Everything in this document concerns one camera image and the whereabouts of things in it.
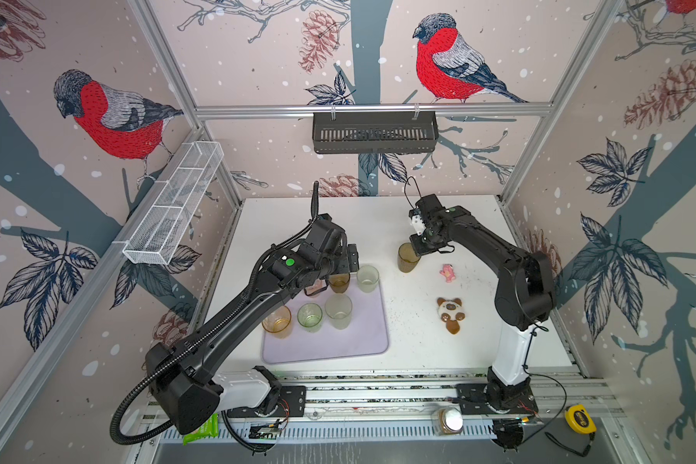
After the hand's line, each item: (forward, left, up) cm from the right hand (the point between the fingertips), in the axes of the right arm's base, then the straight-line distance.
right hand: (417, 251), depth 94 cm
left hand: (-14, +21, +17) cm, 31 cm away
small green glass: (-21, +34, -7) cm, 41 cm away
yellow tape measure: (-44, -36, -8) cm, 58 cm away
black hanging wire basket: (+38, +14, +21) cm, 46 cm away
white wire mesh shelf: (-3, +70, +24) cm, 74 cm away
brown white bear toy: (-18, -10, -7) cm, 22 cm away
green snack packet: (-51, +54, -7) cm, 74 cm away
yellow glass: (-24, +43, -6) cm, 50 cm away
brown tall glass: (-3, +4, +1) cm, 5 cm away
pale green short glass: (-7, +16, -7) cm, 19 cm away
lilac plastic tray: (-25, +17, -10) cm, 32 cm away
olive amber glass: (-9, +26, -6) cm, 28 cm away
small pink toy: (-3, -11, -8) cm, 14 cm away
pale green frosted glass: (-17, +26, -9) cm, 32 cm away
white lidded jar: (-47, -3, +2) cm, 47 cm away
